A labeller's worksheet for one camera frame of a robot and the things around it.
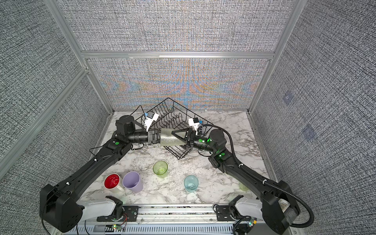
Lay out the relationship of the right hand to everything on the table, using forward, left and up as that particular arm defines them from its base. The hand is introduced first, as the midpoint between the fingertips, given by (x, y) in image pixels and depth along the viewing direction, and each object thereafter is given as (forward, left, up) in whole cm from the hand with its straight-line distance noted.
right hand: (173, 137), depth 63 cm
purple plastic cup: (-8, +24, -28) cm, 38 cm away
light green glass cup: (-11, -36, -32) cm, 49 cm away
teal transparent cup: (-8, -8, -34) cm, 36 cm away
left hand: (+2, +2, -3) cm, 4 cm away
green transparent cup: (+1, +11, -32) cm, 34 cm away
